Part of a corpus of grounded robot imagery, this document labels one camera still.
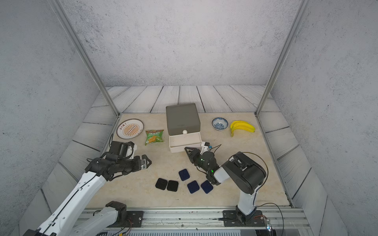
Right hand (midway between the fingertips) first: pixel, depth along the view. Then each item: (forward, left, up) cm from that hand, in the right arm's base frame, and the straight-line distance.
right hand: (184, 150), depth 85 cm
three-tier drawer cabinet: (+11, +1, +8) cm, 14 cm away
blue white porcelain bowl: (+29, -24, -10) cm, 39 cm away
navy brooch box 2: (-16, -5, -13) cm, 21 cm away
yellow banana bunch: (+26, -39, -9) cm, 48 cm away
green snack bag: (+15, +22, -7) cm, 28 cm away
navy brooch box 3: (-16, -13, -12) cm, 24 cm away
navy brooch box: (-9, 0, -12) cm, 15 cm away
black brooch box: (-16, +12, -9) cm, 22 cm away
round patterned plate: (+25, +43, -10) cm, 51 cm away
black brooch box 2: (-16, +6, -11) cm, 20 cm away
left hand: (-10, +18, +4) cm, 21 cm away
